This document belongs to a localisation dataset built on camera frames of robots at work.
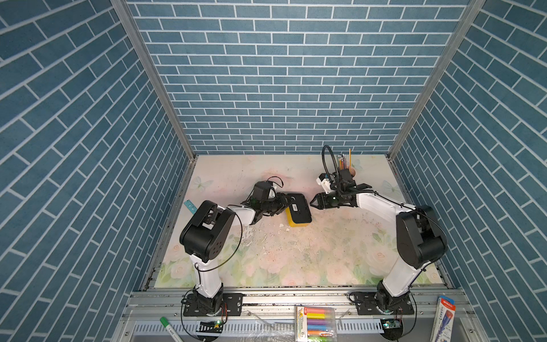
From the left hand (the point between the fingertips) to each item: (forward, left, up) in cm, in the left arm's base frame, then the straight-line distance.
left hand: (297, 203), depth 92 cm
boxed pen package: (-45, -45, -5) cm, 64 cm away
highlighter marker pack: (-43, -4, -6) cm, 44 cm away
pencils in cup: (+17, -22, +7) cm, 29 cm away
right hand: (0, -8, 0) cm, 8 cm away
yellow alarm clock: (-5, 0, 0) cm, 5 cm away
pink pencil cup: (+16, -27, +3) cm, 32 cm away
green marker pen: (-42, +46, -9) cm, 63 cm away
